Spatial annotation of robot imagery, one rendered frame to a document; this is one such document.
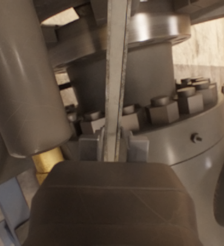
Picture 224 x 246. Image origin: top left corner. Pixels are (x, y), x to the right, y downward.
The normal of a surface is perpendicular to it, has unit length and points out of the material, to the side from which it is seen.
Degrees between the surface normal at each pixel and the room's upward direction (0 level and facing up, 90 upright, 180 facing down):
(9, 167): 0
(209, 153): 20
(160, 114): 74
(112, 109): 49
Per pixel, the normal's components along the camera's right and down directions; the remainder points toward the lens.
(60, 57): -0.58, 0.33
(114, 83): 0.00, 0.25
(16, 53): 0.51, 0.10
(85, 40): -0.30, 0.31
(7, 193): 0.74, 0.00
